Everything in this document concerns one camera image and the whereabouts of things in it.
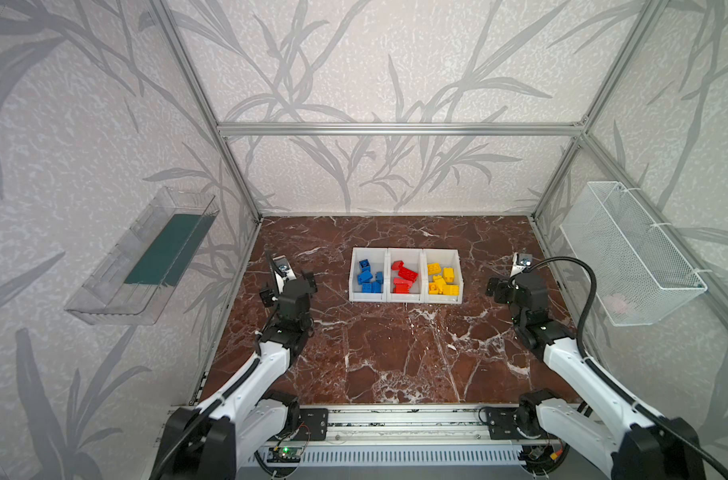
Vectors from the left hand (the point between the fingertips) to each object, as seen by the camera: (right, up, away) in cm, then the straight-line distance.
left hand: (290, 264), depth 83 cm
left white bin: (+24, 0, +20) cm, 31 cm away
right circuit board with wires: (+66, -48, -9) cm, 82 cm away
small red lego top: (+31, -2, +19) cm, 36 cm away
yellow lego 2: (+48, -5, +18) cm, 51 cm away
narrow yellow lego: (+48, -9, +11) cm, 50 cm away
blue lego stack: (+24, -9, +14) cm, 29 cm away
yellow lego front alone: (+47, -9, +13) cm, 49 cm away
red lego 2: (+32, -9, +14) cm, 36 cm away
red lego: (+34, -5, +19) cm, 40 cm away
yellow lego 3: (+45, -7, +16) cm, 48 cm away
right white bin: (+49, 0, +25) cm, 55 cm away
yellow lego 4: (+42, -9, +13) cm, 45 cm away
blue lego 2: (+20, -6, +17) cm, 26 cm away
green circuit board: (+2, -45, -12) cm, 46 cm away
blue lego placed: (+20, -9, +14) cm, 26 cm away
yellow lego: (+44, -3, +20) cm, 48 cm away
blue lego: (+20, -2, +19) cm, 27 cm away
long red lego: (+31, -7, +16) cm, 35 cm away
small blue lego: (+25, -6, +16) cm, 30 cm away
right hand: (+62, -1, +2) cm, 62 cm away
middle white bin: (+37, 0, +21) cm, 42 cm away
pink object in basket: (+84, -9, -10) cm, 85 cm away
